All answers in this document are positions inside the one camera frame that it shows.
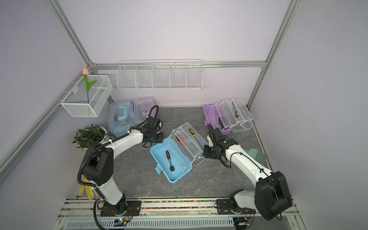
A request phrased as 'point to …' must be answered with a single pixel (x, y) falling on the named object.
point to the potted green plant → (90, 133)
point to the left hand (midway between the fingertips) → (162, 138)
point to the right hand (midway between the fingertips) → (205, 153)
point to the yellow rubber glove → (88, 189)
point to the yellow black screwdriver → (192, 132)
